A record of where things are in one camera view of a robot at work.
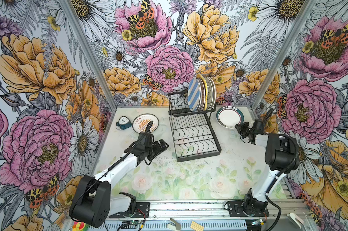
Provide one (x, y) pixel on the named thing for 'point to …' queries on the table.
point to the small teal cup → (124, 122)
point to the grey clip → (173, 225)
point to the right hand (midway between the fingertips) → (235, 126)
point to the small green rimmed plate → (228, 116)
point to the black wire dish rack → (192, 134)
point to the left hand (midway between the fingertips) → (163, 153)
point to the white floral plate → (215, 92)
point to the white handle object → (297, 221)
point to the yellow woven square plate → (206, 94)
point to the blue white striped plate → (194, 94)
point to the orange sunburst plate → (141, 121)
